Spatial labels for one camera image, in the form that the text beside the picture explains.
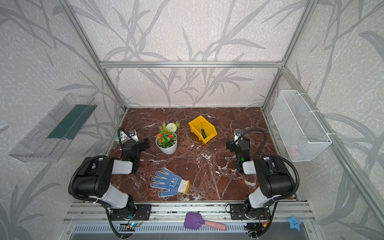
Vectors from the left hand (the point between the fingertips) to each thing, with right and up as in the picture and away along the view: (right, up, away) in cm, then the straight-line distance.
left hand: (138, 137), depth 93 cm
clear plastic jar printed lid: (-10, +1, 0) cm, 10 cm away
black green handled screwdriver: (+42, +2, +9) cm, 43 cm away
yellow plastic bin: (+39, +9, +16) cm, 43 cm away
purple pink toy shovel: (+36, -38, -22) cm, 57 cm away
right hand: (+63, +1, +1) cm, 63 cm away
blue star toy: (+84, -38, -24) cm, 95 cm away
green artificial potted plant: (+21, +1, -10) cm, 23 cm away
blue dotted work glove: (+24, -24, -10) cm, 35 cm away
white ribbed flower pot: (+19, -7, -5) cm, 21 cm away
